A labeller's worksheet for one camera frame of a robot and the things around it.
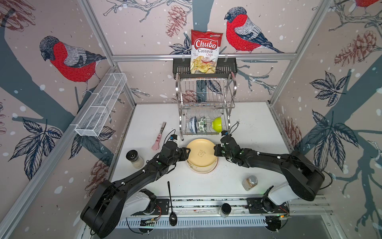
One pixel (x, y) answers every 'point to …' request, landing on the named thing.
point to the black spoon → (173, 219)
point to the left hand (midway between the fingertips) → (188, 150)
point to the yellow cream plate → (202, 152)
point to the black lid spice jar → (132, 155)
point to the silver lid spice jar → (249, 182)
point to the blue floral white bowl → (193, 125)
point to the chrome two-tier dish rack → (205, 104)
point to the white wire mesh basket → (93, 120)
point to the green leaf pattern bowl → (202, 124)
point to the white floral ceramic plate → (202, 170)
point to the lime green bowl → (217, 124)
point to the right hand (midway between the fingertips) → (211, 150)
